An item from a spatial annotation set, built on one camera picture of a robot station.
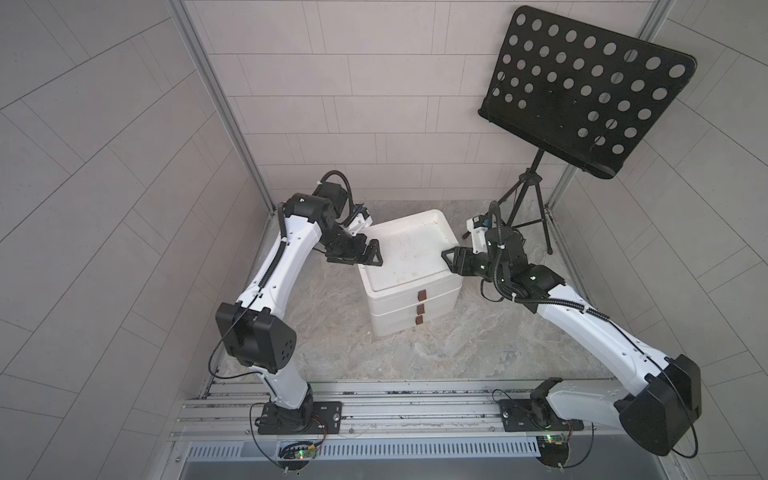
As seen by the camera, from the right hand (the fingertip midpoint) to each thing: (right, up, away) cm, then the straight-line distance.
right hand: (446, 255), depth 77 cm
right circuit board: (+24, -44, -9) cm, 51 cm away
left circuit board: (-35, -44, -11) cm, 57 cm away
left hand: (-19, 0, -1) cm, 19 cm away
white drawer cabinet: (-9, -7, -7) cm, 13 cm away
